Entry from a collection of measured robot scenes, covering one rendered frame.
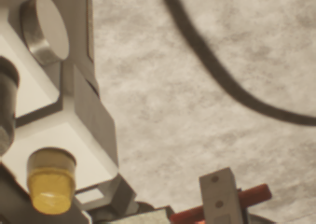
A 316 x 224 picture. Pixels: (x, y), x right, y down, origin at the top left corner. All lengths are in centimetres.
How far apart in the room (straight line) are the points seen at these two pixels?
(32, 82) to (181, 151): 81
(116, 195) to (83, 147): 9
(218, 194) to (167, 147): 72
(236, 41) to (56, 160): 62
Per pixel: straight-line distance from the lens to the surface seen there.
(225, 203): 49
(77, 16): 57
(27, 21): 42
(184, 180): 130
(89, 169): 50
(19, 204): 51
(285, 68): 112
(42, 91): 44
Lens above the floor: 77
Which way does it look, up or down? 43 degrees down
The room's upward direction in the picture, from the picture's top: 172 degrees clockwise
